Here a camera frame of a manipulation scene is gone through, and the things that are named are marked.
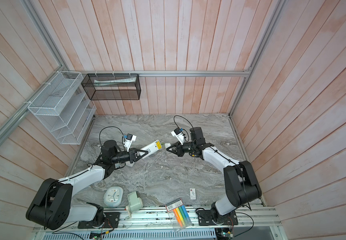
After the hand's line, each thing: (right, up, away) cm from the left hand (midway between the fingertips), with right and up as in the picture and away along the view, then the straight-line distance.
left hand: (147, 155), depth 79 cm
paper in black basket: (-30, +43, +11) cm, 53 cm away
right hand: (+12, +3, +5) cm, 13 cm away
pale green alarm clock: (-18, -22, 0) cm, 28 cm away
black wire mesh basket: (-29, +44, +25) cm, 58 cm away
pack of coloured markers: (+17, -30, -4) cm, 34 cm away
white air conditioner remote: (+2, +4, +1) cm, 4 cm away
